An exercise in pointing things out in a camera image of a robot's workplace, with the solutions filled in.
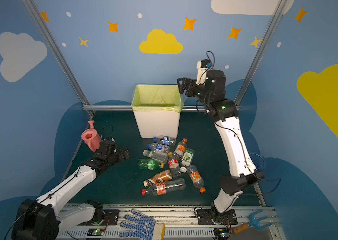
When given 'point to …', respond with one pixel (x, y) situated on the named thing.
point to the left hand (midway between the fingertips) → (125, 152)
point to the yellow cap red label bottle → (173, 163)
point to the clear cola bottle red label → (162, 188)
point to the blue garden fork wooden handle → (253, 223)
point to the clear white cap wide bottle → (159, 156)
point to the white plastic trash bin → (152, 124)
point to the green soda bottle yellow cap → (149, 164)
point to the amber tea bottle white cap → (162, 177)
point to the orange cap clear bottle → (180, 149)
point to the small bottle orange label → (198, 182)
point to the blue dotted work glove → (144, 229)
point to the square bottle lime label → (188, 157)
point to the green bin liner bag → (157, 97)
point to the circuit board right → (221, 233)
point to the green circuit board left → (95, 232)
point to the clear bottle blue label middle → (159, 147)
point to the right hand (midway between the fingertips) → (186, 79)
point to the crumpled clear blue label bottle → (165, 140)
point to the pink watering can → (92, 136)
